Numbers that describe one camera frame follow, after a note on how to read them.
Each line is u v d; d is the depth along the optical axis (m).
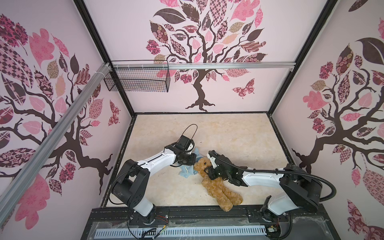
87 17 0.70
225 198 0.71
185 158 0.75
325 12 0.71
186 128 0.74
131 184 0.44
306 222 0.72
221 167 0.67
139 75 0.95
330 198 0.43
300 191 0.43
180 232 0.70
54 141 0.53
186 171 0.85
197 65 0.93
